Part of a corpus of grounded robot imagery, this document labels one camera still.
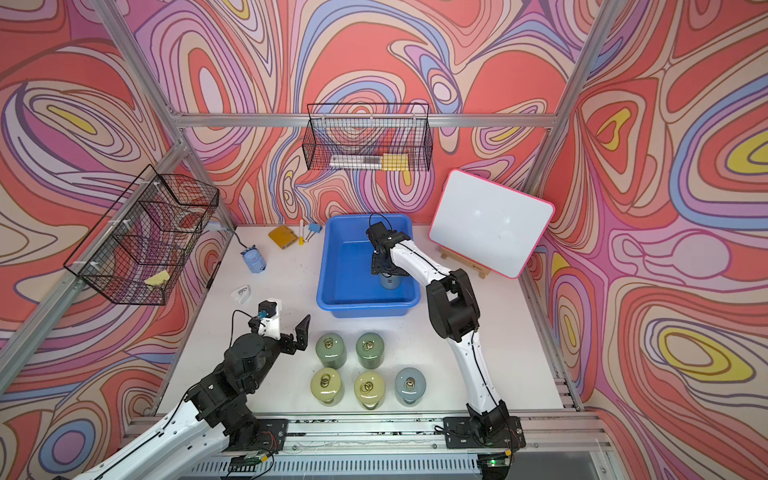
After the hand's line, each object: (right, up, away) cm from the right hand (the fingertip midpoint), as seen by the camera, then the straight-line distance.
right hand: (392, 274), depth 101 cm
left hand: (-25, -9, -24) cm, 36 cm away
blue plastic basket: (-16, -4, 0) cm, 16 cm away
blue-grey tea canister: (+4, -25, -27) cm, 37 cm away
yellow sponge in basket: (-58, +1, -29) cm, 64 cm away
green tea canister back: (-6, -19, -22) cm, 30 cm away
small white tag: (-50, -6, -2) cm, 51 cm away
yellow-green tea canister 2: (-17, -26, -27) cm, 41 cm away
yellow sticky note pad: (-43, +14, +15) cm, 48 cm away
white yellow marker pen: (-35, +13, +14) cm, 40 cm away
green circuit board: (-36, -43, -30) cm, 64 cm away
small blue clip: (-32, +17, +19) cm, 41 cm away
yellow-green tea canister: (-6, -26, -28) cm, 39 cm away
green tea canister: (-17, -19, -20) cm, 33 cm away
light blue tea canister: (0, -2, -4) cm, 5 cm away
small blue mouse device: (-48, +5, +1) cm, 48 cm away
